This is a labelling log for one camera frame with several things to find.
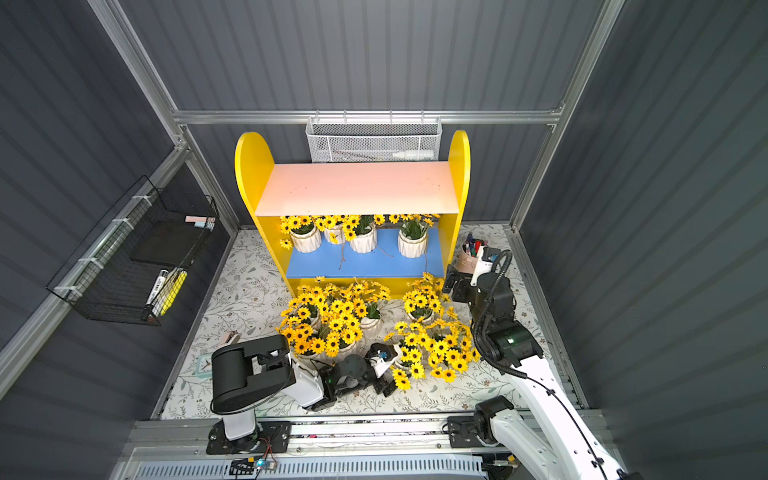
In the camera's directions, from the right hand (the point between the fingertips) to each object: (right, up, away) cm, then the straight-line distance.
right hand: (472, 269), depth 73 cm
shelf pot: (-46, +9, +16) cm, 50 cm away
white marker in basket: (-76, -4, -3) cm, 76 cm away
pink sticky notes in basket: (-76, +14, +11) cm, 78 cm away
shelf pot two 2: (-42, -19, +2) cm, 46 cm away
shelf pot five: (-45, -13, +9) cm, 47 cm away
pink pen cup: (+5, +4, +23) cm, 24 cm away
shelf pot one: (-15, -23, +1) cm, 28 cm away
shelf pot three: (-11, -9, +10) cm, 17 cm away
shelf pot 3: (-29, +11, +16) cm, 35 cm away
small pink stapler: (-69, -22, +16) cm, 74 cm away
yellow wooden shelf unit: (-21, +12, +8) cm, 25 cm away
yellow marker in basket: (-71, -5, -4) cm, 71 cm away
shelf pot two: (-33, -14, +3) cm, 36 cm away
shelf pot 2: (-37, +11, +18) cm, 42 cm away
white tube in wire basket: (-13, +35, +20) cm, 42 cm away
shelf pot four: (-14, +8, +16) cm, 22 cm away
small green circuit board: (-55, -48, -1) cm, 73 cm away
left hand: (-17, -27, +8) cm, 33 cm away
